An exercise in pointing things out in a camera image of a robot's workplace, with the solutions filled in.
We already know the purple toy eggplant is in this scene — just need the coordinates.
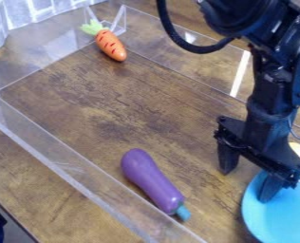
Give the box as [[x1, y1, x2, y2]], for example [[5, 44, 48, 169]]
[[120, 148, 190, 221]]

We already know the blue round plastic tray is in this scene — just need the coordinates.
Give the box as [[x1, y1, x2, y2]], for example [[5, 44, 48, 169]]
[[241, 171, 300, 243]]

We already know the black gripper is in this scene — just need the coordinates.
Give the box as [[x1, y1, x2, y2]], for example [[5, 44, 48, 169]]
[[212, 116, 300, 203]]

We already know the clear acrylic enclosure wall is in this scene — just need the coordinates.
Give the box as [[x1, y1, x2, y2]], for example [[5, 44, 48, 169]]
[[0, 0, 258, 243]]

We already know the white patterned curtain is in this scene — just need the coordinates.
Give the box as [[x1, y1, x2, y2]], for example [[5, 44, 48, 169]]
[[0, 0, 107, 47]]

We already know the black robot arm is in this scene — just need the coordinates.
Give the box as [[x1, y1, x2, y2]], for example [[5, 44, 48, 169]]
[[196, 0, 300, 203]]

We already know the orange toy carrot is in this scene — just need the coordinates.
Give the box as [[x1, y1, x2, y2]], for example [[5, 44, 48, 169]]
[[80, 20, 127, 62]]

